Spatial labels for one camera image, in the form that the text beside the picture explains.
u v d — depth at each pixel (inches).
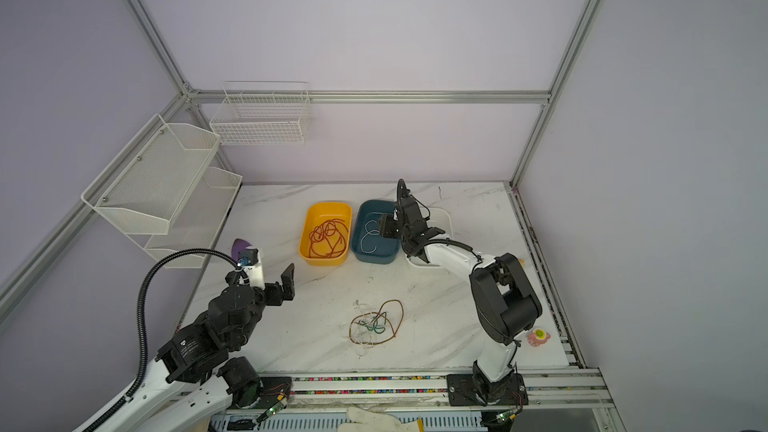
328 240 40.7
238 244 39.8
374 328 33.0
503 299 18.8
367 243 40.1
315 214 41.9
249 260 23.0
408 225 27.8
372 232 40.7
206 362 18.9
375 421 27.6
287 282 25.6
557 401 28.7
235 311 19.6
